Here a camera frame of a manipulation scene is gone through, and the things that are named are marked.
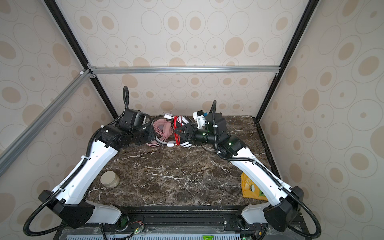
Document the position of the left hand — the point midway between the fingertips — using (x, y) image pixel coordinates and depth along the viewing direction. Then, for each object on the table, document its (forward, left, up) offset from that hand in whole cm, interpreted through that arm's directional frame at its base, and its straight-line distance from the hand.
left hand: (161, 132), depth 70 cm
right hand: (-4, -8, +5) cm, 11 cm away
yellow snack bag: (-17, -47, -30) cm, 58 cm away
